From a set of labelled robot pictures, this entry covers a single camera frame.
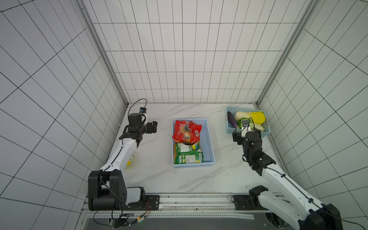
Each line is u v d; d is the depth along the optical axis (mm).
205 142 953
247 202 721
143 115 690
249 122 656
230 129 952
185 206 727
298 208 431
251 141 581
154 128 806
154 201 727
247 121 662
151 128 771
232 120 1041
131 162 871
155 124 783
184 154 832
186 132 874
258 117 981
